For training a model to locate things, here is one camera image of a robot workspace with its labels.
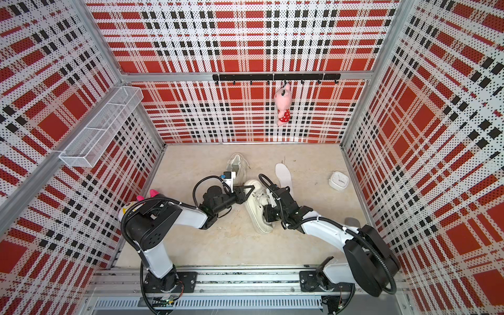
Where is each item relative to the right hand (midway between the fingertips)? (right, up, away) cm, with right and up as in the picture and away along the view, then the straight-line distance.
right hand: (268, 210), depth 86 cm
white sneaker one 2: (-5, +5, -3) cm, 8 cm away
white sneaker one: (-15, +20, +13) cm, 29 cm away
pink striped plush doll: (-62, +4, +6) cm, 62 cm away
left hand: (-6, +10, +2) cm, 12 cm away
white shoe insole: (+9, +14, +19) cm, 25 cm away
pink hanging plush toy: (+7, +50, +5) cm, 51 cm away
